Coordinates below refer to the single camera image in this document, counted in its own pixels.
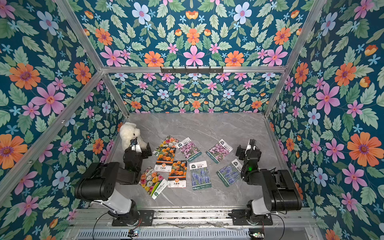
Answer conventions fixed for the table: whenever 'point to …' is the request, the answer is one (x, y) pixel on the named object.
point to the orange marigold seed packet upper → (165, 157)
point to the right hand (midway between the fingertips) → (251, 146)
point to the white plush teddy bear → (127, 132)
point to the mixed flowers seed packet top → (169, 142)
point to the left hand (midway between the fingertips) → (141, 143)
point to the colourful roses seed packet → (153, 182)
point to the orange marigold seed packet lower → (177, 178)
